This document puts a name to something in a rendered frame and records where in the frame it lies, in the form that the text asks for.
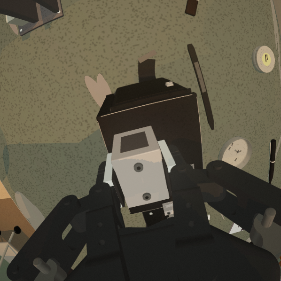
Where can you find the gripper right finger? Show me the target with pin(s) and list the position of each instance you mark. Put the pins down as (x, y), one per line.
(245, 186)

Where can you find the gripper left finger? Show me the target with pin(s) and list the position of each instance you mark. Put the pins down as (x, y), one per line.
(50, 237)

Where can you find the beige heart-shaped piece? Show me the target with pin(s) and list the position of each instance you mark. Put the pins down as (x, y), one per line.
(97, 90)

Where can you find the beige round dish with screws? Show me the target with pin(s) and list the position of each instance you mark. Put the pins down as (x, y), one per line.
(238, 151)

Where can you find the tan tape strip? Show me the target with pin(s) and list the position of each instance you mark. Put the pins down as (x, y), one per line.
(147, 56)

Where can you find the black pen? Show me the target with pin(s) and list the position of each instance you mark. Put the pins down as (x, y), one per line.
(272, 160)

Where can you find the long dark flat bar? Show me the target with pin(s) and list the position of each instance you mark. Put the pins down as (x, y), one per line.
(200, 83)

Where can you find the cream round tin yellow label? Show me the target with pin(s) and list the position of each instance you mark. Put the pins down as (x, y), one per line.
(264, 59)

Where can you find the black ball-tipped lever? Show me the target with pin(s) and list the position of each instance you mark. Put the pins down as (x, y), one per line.
(13, 234)

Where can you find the dark brown camera body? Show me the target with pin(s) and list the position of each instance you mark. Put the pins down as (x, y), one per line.
(153, 114)

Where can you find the pale grey leaf-shaped piece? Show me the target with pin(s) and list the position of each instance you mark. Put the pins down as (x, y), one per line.
(30, 210)

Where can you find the white paper scrap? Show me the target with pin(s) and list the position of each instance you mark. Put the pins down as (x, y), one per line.
(236, 228)

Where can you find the small white key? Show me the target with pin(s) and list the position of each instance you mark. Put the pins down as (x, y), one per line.
(169, 83)

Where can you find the dark brown saddle block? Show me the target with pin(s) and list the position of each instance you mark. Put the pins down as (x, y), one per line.
(28, 13)

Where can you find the brown small bottle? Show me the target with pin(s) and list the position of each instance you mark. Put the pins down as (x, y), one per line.
(191, 7)

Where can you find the small silver bracket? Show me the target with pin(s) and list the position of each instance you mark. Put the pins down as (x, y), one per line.
(168, 209)

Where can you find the grey block with dark window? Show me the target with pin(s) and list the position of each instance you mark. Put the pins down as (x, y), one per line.
(140, 180)

